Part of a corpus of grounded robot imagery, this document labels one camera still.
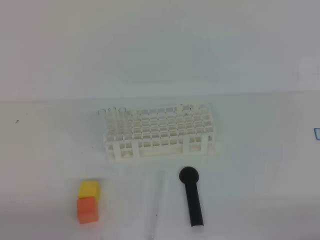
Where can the yellow cube block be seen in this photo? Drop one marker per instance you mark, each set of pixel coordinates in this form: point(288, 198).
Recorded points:
point(89, 188)

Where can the black plastic scoop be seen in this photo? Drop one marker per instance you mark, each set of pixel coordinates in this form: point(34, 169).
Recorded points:
point(189, 176)

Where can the clear glass tube right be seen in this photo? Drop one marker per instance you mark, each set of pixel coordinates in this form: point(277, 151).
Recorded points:
point(122, 119)

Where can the orange cube block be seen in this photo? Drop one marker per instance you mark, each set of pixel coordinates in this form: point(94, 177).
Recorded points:
point(87, 210)

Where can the clear glass test tube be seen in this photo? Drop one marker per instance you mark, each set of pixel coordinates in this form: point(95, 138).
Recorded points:
point(156, 202)

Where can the blue marked label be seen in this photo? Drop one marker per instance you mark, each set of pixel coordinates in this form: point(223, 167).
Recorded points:
point(317, 133)

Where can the clear glass tube middle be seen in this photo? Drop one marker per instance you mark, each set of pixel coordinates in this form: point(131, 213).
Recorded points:
point(113, 120)

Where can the white plastic test tube rack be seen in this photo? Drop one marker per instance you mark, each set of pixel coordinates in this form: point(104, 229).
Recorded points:
point(171, 130)

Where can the clear glass tube left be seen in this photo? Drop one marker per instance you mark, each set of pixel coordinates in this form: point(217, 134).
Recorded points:
point(104, 114)

